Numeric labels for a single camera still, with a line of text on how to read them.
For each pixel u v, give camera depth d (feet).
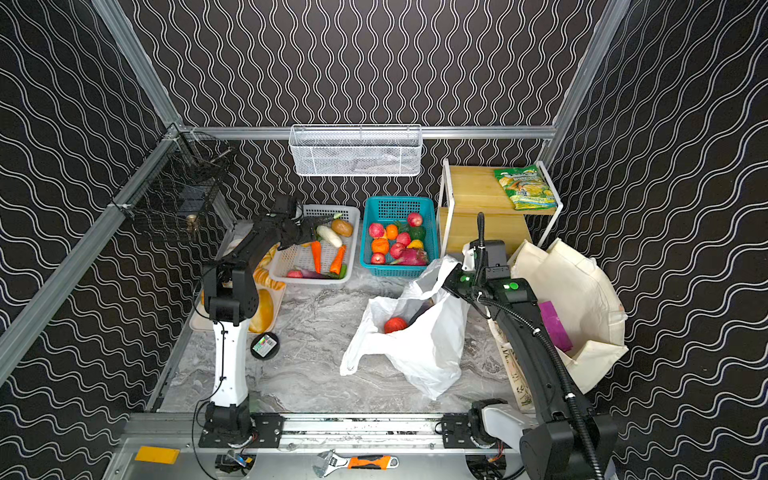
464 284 2.13
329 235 3.67
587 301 2.53
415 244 3.49
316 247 3.61
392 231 3.62
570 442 1.20
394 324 2.81
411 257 3.23
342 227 3.68
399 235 3.67
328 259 3.54
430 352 2.25
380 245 3.49
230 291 2.02
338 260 3.48
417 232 3.62
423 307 3.12
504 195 2.69
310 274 3.31
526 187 2.61
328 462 2.31
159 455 2.36
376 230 3.49
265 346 2.87
